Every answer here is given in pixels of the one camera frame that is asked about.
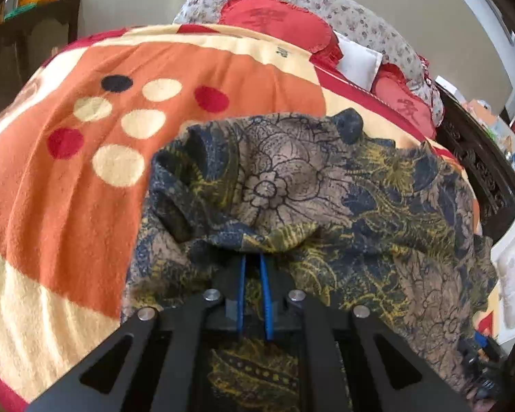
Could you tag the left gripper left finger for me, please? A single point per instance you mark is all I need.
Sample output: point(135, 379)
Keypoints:
point(152, 361)

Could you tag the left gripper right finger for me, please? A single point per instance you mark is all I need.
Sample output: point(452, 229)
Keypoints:
point(348, 360)

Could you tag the dark floral patterned garment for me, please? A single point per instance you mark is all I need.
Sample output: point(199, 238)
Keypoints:
point(353, 220)

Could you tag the white floral quilt bundle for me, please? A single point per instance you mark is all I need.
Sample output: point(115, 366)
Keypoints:
point(503, 257)

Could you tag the orange cream red blanket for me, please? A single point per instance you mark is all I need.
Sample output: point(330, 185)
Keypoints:
point(75, 151)

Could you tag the right red heart cushion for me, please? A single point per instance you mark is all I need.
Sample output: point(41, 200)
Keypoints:
point(390, 87)

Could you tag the red heart cushion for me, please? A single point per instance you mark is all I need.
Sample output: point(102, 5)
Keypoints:
point(286, 22)
point(390, 87)

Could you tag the white small pillow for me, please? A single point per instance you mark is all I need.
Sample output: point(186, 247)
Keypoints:
point(358, 64)

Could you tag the floral grey bed headboard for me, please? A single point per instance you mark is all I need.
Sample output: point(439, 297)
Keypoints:
point(357, 23)

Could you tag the left red heart cushion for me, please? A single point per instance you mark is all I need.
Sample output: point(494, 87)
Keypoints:
point(286, 22)

